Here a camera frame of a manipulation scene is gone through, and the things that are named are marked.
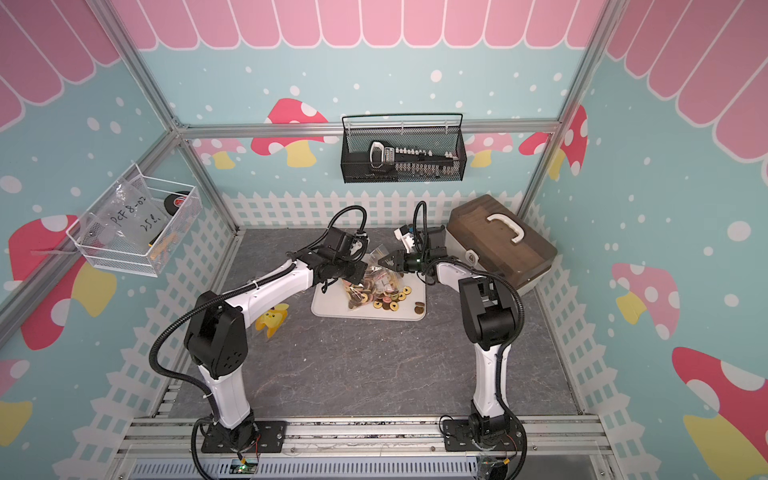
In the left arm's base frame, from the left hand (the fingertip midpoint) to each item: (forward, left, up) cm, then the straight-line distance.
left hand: (362, 272), depth 91 cm
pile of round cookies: (-3, -9, -11) cm, 14 cm away
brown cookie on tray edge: (-5, -18, -12) cm, 22 cm away
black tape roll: (+8, +50, +21) cm, 55 cm away
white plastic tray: (-2, -6, -10) cm, 12 cm away
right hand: (+4, -6, 0) cm, 8 cm away
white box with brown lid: (+10, -41, +5) cm, 42 cm away
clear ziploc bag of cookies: (+3, -5, -8) cm, 10 cm away
